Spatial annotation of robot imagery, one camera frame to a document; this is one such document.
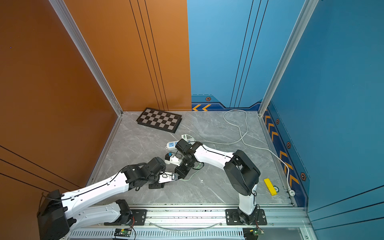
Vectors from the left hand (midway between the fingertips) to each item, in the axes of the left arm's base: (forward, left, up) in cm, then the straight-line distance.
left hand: (165, 172), depth 81 cm
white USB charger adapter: (+23, -9, +2) cm, 25 cm away
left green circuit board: (-26, +18, -9) cm, 33 cm away
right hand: (-2, -6, 0) cm, 7 cm away
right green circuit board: (-25, -47, -6) cm, 53 cm away
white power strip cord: (-7, -71, -9) cm, 72 cm away
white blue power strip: (+20, -1, -4) cm, 20 cm away
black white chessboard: (+43, +11, -4) cm, 44 cm away
